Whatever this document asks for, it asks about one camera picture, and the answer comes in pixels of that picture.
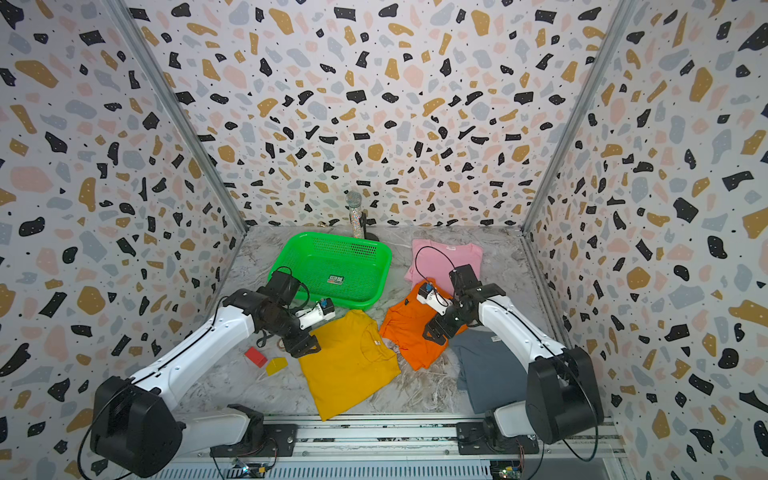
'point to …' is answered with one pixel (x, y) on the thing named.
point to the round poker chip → (280, 343)
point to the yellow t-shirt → (353, 359)
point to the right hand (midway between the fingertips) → (437, 323)
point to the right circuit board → (506, 469)
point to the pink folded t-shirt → (436, 260)
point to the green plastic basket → (352, 271)
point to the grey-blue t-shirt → (488, 375)
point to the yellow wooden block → (276, 365)
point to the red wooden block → (256, 356)
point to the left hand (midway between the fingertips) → (316, 335)
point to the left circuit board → (249, 470)
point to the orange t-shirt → (404, 325)
